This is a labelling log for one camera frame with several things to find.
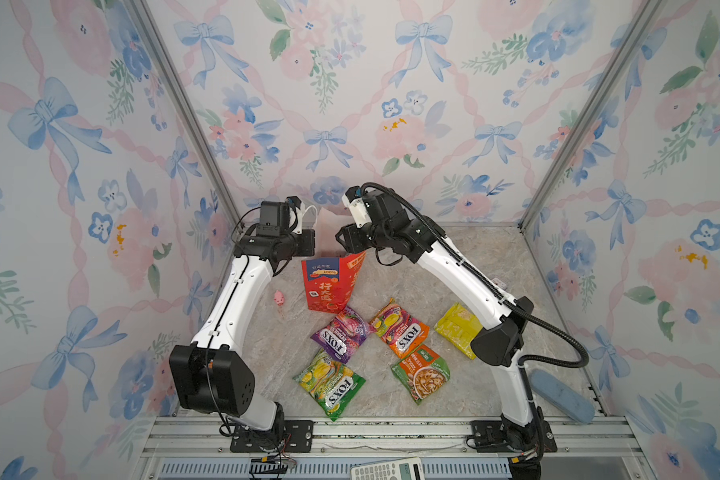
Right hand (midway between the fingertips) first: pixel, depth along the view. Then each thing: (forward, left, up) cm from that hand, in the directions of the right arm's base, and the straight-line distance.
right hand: (342, 231), depth 77 cm
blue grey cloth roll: (-34, -61, -29) cm, 76 cm away
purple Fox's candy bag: (-16, +1, -27) cm, 31 cm away
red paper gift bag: (-6, +4, -14) cm, 16 cm away
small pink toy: (-3, +22, -28) cm, 36 cm away
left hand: (+2, +9, -4) cm, 10 cm away
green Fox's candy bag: (-29, +3, -28) cm, 41 cm away
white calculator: (-47, -16, -30) cm, 58 cm away
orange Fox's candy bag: (-13, -16, -28) cm, 35 cm away
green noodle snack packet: (-25, -22, -30) cm, 45 cm away
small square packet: (+4, -51, -29) cm, 58 cm away
